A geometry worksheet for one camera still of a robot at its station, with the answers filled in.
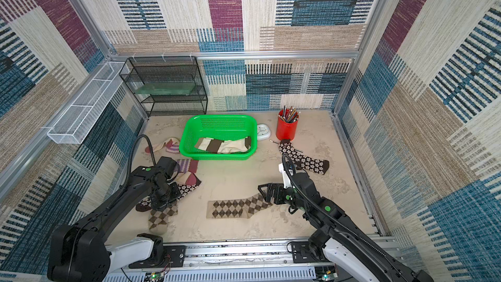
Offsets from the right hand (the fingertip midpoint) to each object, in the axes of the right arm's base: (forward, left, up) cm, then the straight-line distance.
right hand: (269, 190), depth 76 cm
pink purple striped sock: (+29, +49, -10) cm, 58 cm away
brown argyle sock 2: (-7, +46, -11) cm, 47 cm away
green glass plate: (+54, +52, +8) cm, 75 cm away
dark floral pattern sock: (+17, -26, -12) cm, 33 cm away
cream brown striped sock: (+29, +24, -10) cm, 39 cm away
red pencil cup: (+35, -11, -1) cm, 37 cm away
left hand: (-1, +38, -7) cm, 39 cm away
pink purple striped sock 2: (+12, +37, -9) cm, 40 cm away
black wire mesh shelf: (+58, +49, +17) cm, 78 cm away
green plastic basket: (+47, +26, -16) cm, 56 cm away
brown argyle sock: (-2, +14, -13) cm, 19 cm away
